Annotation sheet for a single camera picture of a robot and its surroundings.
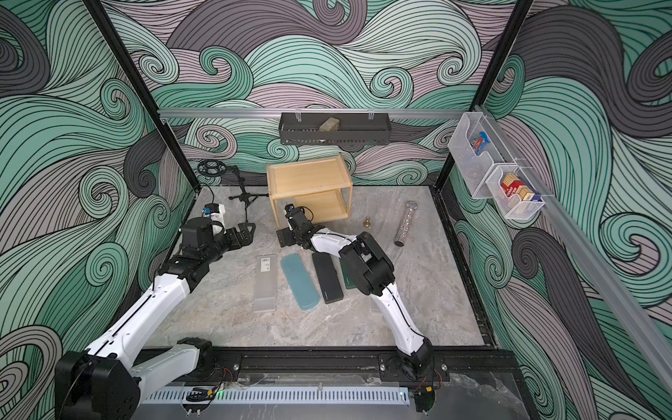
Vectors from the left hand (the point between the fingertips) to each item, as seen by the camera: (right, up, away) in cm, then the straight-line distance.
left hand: (243, 224), depth 81 cm
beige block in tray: (+28, +35, +10) cm, 46 cm away
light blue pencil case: (+18, -24, +11) cm, 32 cm away
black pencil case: (+27, -19, +10) cm, 34 cm away
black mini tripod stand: (-9, +10, +28) cm, 31 cm away
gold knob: (+43, -1, +26) cm, 50 cm away
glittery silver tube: (+62, +6, +28) cm, 68 cm away
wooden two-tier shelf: (+24, +14, +12) cm, 31 cm away
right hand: (+13, -4, +22) cm, 26 cm away
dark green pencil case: (+34, -20, +7) cm, 40 cm away
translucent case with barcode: (+5, -23, +8) cm, 25 cm away
